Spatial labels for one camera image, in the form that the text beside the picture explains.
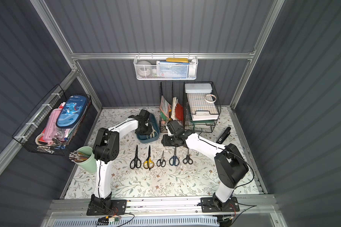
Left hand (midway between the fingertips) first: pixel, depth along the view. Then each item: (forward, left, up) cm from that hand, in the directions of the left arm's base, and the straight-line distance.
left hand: (150, 133), depth 103 cm
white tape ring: (+12, -43, +19) cm, 49 cm away
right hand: (-12, -13, +10) cm, 21 cm away
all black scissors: (-23, +7, -1) cm, 24 cm away
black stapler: (-5, -53, +2) cm, 53 cm away
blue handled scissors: (-19, -18, -1) cm, 26 cm away
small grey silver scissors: (-22, -10, -1) cm, 24 cm away
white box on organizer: (+24, -36, +22) cm, 48 cm away
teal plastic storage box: (-5, +3, 0) cm, 6 cm away
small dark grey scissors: (-21, -26, -1) cm, 34 cm away
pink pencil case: (-19, +42, +30) cm, 55 cm away
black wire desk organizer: (+10, -33, +20) cm, 39 cm away
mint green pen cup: (-26, +30, +13) cm, 42 cm away
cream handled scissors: (+1, -3, +2) cm, 3 cm away
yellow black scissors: (-23, -2, -1) cm, 23 cm away
